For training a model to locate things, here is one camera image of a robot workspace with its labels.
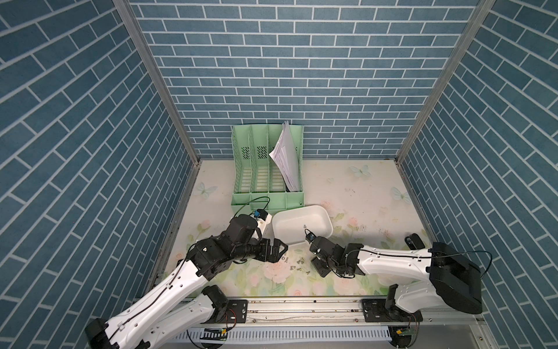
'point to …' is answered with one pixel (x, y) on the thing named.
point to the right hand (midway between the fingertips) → (316, 262)
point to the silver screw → (304, 226)
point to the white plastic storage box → (288, 226)
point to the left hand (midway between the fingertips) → (283, 248)
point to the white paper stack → (285, 155)
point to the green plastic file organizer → (256, 182)
